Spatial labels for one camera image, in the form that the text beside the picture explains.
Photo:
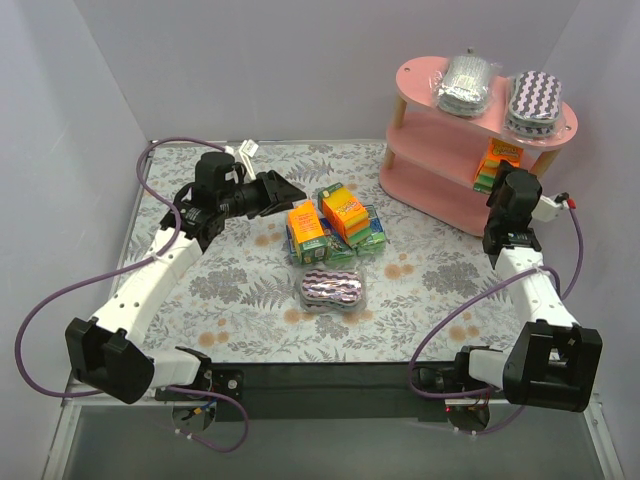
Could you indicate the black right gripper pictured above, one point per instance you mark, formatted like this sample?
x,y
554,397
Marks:
x,y
501,176

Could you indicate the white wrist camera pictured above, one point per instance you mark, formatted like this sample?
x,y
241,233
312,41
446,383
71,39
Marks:
x,y
243,154
548,209

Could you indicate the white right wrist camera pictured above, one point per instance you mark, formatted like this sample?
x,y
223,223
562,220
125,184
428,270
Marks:
x,y
548,209

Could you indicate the purple wavy sponge pack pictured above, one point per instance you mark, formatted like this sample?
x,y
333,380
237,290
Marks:
x,y
534,105
325,290

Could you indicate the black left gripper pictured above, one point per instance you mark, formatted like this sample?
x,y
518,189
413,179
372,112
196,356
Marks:
x,y
267,189

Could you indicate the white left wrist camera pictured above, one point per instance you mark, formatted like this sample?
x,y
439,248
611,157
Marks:
x,y
243,154

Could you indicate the pink three-tier shelf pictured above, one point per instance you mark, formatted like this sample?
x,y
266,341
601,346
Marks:
x,y
432,157

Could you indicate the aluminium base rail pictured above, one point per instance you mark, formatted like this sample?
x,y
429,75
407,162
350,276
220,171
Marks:
x,y
321,421

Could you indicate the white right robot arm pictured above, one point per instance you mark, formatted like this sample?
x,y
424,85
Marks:
x,y
554,360

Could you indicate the floral table mat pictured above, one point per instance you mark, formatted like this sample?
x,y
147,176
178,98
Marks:
x,y
238,303

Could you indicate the silver scrubber sponge pack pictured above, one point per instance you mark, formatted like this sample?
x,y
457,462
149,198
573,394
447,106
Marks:
x,y
463,86

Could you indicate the green blue sponge pack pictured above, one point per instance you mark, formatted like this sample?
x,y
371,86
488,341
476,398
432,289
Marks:
x,y
292,248
339,252
376,242

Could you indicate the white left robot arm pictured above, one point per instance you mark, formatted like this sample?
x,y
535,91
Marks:
x,y
105,351

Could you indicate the orange boxed sponge pack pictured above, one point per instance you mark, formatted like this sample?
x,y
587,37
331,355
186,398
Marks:
x,y
345,213
497,152
307,232

